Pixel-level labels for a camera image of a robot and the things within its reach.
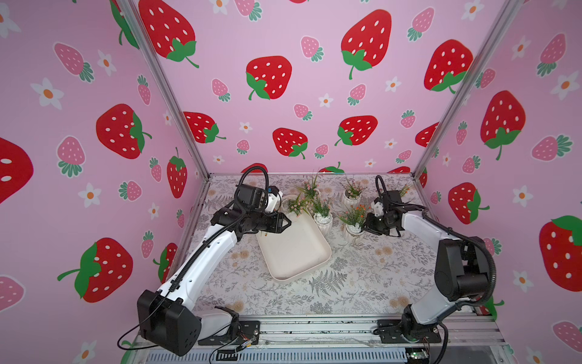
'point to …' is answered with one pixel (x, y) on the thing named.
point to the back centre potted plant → (352, 194)
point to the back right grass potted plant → (405, 190)
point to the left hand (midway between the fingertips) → (288, 221)
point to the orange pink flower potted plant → (354, 218)
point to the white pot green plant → (323, 217)
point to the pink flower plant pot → (300, 203)
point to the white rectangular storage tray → (295, 250)
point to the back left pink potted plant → (311, 190)
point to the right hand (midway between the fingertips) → (360, 227)
